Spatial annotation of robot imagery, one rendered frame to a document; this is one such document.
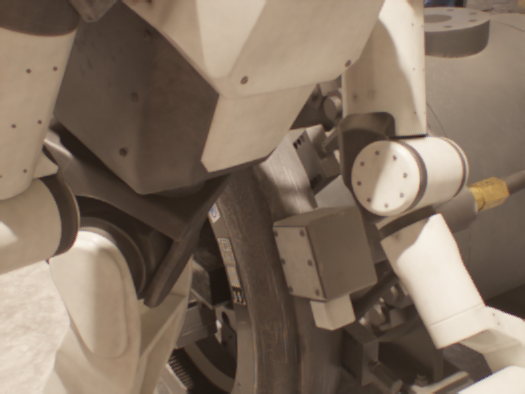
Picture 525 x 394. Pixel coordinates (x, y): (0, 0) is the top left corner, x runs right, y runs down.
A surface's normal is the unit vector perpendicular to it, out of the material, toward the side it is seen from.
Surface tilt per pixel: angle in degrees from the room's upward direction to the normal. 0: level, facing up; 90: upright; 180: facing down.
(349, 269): 67
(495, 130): 54
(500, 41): 18
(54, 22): 116
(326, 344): 89
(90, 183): 90
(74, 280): 90
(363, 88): 74
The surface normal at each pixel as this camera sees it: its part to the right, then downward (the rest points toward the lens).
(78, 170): -0.30, 0.42
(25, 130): 0.71, 0.61
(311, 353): 0.51, 0.32
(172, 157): 0.04, 0.69
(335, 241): 0.45, -0.04
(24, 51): 0.43, 0.64
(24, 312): -0.07, -0.91
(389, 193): -0.62, 0.10
